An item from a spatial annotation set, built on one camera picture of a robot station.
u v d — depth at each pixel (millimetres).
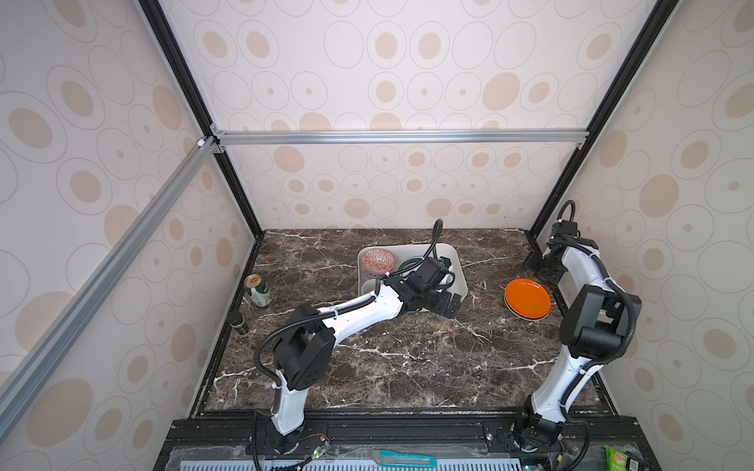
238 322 853
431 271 648
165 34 700
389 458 699
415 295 624
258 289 909
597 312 522
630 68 762
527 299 970
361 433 753
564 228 766
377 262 1056
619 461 689
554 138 913
